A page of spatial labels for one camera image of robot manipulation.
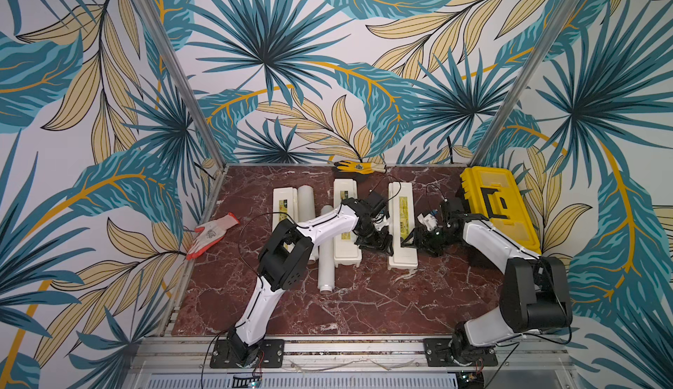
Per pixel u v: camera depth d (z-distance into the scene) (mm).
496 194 897
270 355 736
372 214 764
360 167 1175
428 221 851
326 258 872
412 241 812
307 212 954
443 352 729
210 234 957
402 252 854
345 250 860
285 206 950
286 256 538
